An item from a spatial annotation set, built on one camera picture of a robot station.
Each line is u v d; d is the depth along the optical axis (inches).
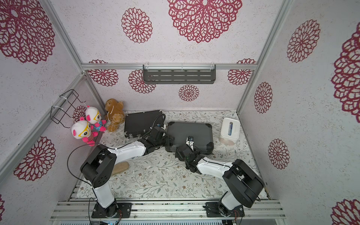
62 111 29.5
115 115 38.5
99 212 24.9
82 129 33.4
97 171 18.8
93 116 36.4
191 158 26.5
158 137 28.9
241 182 17.2
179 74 36.9
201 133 37.3
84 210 29.5
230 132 38.7
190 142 30.6
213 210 28.9
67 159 18.4
